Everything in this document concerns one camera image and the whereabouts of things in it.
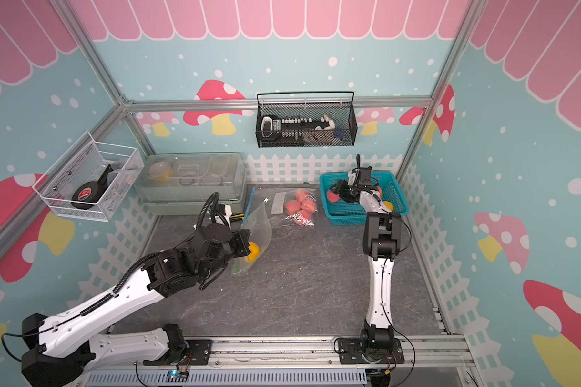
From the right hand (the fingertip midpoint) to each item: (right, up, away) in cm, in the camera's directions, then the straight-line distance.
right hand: (334, 188), depth 110 cm
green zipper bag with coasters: (-29, -13, -37) cm, 49 cm away
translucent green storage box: (-65, 0, -11) cm, 66 cm away
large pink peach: (-19, -9, -5) cm, 22 cm away
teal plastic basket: (+1, -12, -13) cm, 18 cm away
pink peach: (-16, -4, -4) cm, 17 cm away
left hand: (-30, -17, -41) cm, 54 cm away
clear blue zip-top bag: (-27, -10, -7) cm, 29 cm away
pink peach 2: (-12, -8, -5) cm, 16 cm away
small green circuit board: (-54, -61, -37) cm, 89 cm away
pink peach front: (-2, -4, -4) cm, 6 cm away
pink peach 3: (-14, -12, -10) cm, 21 cm away
